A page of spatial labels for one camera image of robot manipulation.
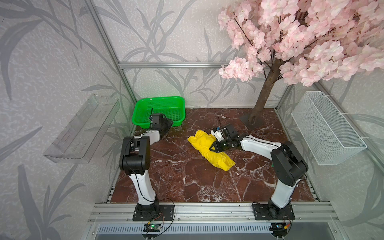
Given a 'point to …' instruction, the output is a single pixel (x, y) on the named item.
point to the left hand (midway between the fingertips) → (171, 119)
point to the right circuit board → (279, 228)
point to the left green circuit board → (152, 227)
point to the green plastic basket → (173, 108)
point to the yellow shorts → (204, 141)
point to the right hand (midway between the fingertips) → (210, 147)
